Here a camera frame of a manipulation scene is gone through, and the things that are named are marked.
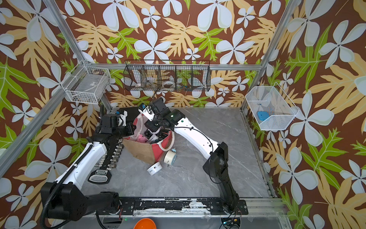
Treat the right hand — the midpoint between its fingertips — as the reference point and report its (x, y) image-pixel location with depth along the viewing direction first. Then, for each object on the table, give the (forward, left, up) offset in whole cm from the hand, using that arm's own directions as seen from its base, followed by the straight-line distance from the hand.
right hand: (148, 121), depth 78 cm
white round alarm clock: (-20, -3, -18) cm, 27 cm away
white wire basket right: (+9, -73, 0) cm, 74 cm away
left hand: (+1, +8, -4) cm, 9 cm away
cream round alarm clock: (-13, -12, -19) cm, 25 cm away
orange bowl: (-45, -1, -23) cm, 50 cm away
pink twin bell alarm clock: (-2, +7, -17) cm, 18 cm away
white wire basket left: (+22, +40, +9) cm, 46 cm away
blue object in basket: (+4, -66, 0) cm, 66 cm away
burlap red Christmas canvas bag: (-12, +5, -6) cm, 15 cm away
